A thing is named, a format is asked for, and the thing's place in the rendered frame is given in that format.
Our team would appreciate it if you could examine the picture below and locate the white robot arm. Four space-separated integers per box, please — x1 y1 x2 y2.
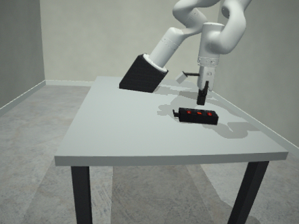
143 0 252 72

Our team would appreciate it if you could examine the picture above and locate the black power strip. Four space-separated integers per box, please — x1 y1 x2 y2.
173 108 219 125

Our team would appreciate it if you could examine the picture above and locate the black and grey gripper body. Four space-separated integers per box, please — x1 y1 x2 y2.
197 64 216 91

